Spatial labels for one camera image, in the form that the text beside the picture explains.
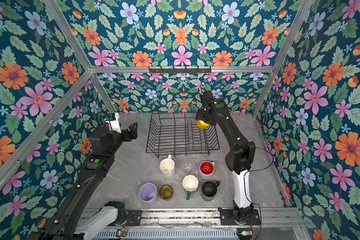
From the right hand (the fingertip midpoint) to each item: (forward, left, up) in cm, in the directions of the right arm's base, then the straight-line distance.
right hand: (203, 118), depth 88 cm
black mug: (-35, -2, -21) cm, 41 cm away
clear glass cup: (-21, +9, -20) cm, 31 cm away
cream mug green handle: (-33, +8, -18) cm, 38 cm away
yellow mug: (-7, +1, +2) cm, 7 cm away
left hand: (-13, +37, +13) cm, 41 cm away
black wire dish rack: (+2, +20, -19) cm, 28 cm away
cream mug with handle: (-23, +22, -18) cm, 36 cm away
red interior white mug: (-24, -2, -20) cm, 31 cm away
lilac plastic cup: (-38, +31, -19) cm, 52 cm away
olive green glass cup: (-36, +22, -21) cm, 47 cm away
